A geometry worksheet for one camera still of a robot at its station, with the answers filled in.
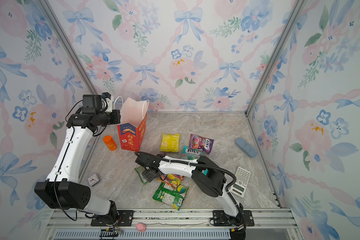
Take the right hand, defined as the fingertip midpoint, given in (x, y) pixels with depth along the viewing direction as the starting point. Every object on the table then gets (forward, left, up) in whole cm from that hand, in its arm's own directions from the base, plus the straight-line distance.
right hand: (151, 170), depth 88 cm
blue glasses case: (+17, -59, 0) cm, 61 cm away
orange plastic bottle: (+15, +27, +6) cm, 32 cm away
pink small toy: (-28, +1, 0) cm, 28 cm away
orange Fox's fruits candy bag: (-6, -13, +2) cm, 15 cm away
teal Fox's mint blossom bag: (+11, -23, 0) cm, 26 cm away
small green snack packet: (+1, +7, -1) cm, 8 cm away
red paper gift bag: (+13, +7, +27) cm, 31 cm away
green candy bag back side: (-14, -13, +1) cm, 19 cm away
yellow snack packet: (+20, -10, 0) cm, 22 cm away
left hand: (+18, +14, +29) cm, 37 cm away
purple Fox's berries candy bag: (+18, -31, +2) cm, 36 cm away
